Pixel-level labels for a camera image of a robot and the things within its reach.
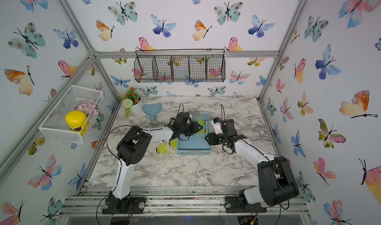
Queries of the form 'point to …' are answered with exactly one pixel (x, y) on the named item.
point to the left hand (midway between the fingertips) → (204, 127)
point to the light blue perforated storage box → (197, 144)
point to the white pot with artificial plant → (132, 101)
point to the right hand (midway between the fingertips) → (210, 135)
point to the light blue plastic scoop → (152, 109)
